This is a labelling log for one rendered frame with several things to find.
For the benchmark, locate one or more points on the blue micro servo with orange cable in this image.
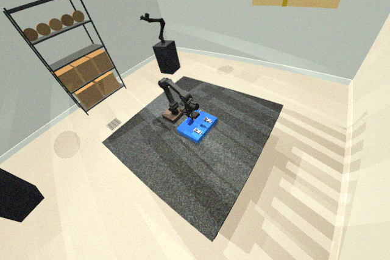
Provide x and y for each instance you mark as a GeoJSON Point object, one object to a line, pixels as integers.
{"type": "Point", "coordinates": [189, 121]}

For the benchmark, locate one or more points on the blue flat panel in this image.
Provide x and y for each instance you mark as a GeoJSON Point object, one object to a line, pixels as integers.
{"type": "Point", "coordinates": [199, 128]}

